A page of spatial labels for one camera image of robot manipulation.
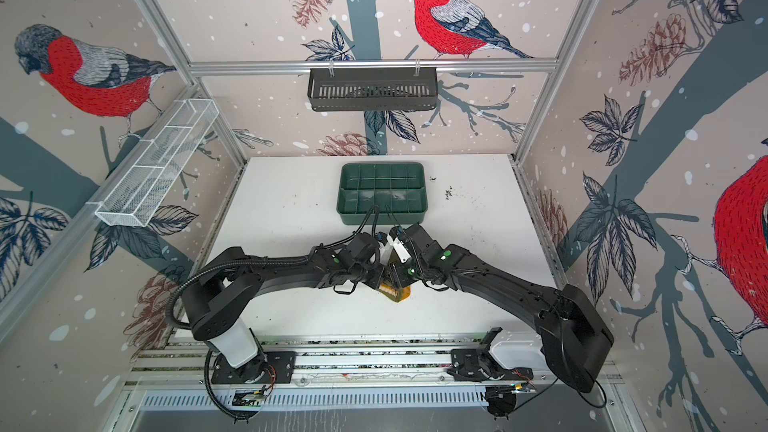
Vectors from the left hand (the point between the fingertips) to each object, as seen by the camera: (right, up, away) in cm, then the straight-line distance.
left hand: (388, 276), depth 86 cm
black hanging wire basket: (-6, +62, +21) cm, 66 cm away
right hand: (+1, +2, -5) cm, 5 cm away
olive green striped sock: (+3, -4, -3) cm, 6 cm away
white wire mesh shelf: (-62, +25, -14) cm, 68 cm away
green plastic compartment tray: (+3, +26, +19) cm, 32 cm away
